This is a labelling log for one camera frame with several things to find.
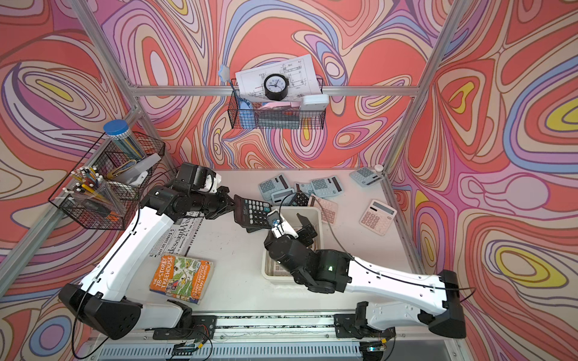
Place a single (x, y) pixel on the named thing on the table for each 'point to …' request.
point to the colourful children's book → (183, 278)
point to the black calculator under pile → (301, 199)
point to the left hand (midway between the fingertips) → (242, 203)
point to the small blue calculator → (278, 198)
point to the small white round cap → (378, 167)
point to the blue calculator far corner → (365, 177)
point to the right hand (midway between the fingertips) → (288, 229)
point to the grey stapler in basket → (133, 172)
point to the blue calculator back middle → (326, 186)
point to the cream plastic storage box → (315, 215)
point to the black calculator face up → (251, 214)
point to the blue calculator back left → (273, 185)
